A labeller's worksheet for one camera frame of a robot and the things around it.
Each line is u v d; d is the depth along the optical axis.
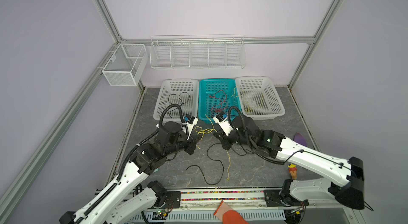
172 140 0.52
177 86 1.15
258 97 1.15
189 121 0.59
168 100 1.12
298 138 0.94
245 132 0.50
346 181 0.40
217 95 1.16
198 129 0.75
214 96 1.16
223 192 0.77
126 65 1.01
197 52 0.99
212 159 0.87
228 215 0.71
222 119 0.59
